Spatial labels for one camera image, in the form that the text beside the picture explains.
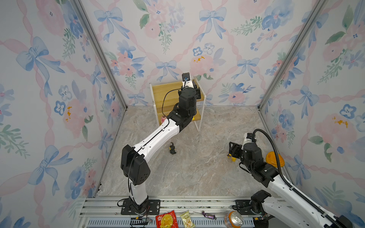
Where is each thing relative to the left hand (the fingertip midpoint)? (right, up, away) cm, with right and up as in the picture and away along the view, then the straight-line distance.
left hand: (191, 80), depth 70 cm
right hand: (+24, -33, +10) cm, 42 cm away
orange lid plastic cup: (+46, -42, +11) cm, 63 cm away
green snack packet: (-2, -68, -1) cm, 69 cm away
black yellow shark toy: (-12, -39, +22) cm, 46 cm away
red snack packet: (-12, -69, -1) cm, 70 cm away
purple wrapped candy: (+8, -68, +1) cm, 69 cm away
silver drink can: (+18, -63, -8) cm, 66 cm away
